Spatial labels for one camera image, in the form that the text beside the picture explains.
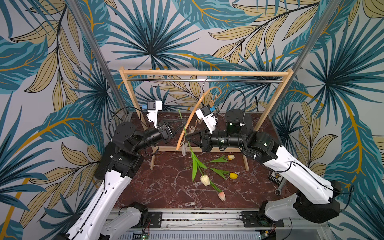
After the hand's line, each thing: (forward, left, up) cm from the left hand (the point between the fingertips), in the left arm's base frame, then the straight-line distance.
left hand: (185, 125), depth 52 cm
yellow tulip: (0, -26, -45) cm, 52 cm away
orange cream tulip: (+11, -22, -46) cm, 52 cm away
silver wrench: (-8, -50, -45) cm, 68 cm away
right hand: (-2, 0, -4) cm, 5 cm away
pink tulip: (-11, -18, -44) cm, 49 cm away
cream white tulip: (-8, -4, -12) cm, 15 cm away
